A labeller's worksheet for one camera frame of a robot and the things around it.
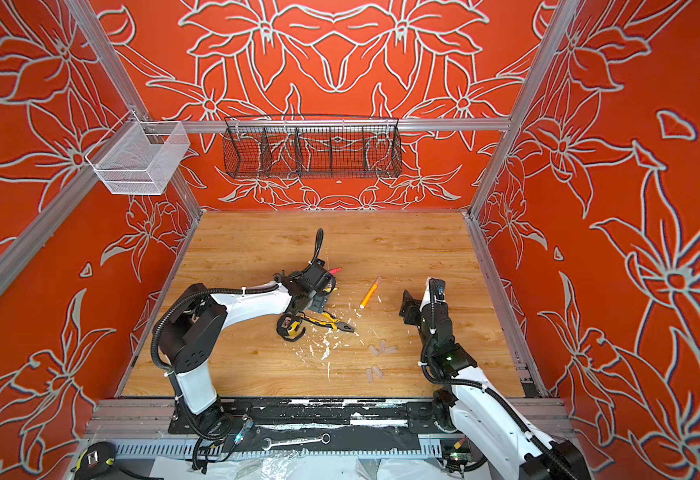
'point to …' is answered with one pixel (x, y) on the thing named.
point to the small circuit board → (461, 456)
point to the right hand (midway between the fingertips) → (413, 291)
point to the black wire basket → (311, 146)
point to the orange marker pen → (369, 293)
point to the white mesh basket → (139, 157)
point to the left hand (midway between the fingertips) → (312, 290)
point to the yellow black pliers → (330, 321)
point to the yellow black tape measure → (287, 326)
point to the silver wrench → (325, 438)
